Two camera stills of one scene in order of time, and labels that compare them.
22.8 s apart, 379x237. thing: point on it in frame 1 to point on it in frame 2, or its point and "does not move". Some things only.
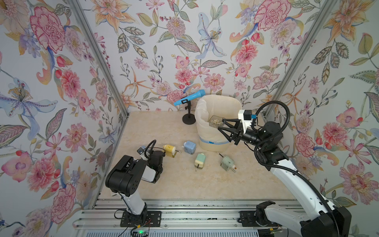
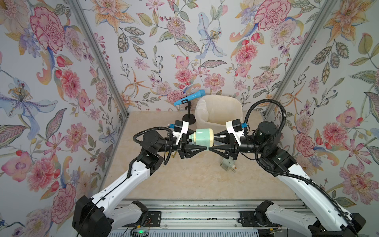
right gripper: [239, 135] to [235, 149]
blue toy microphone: [201, 93] does not move
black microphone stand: [188, 119] does not move
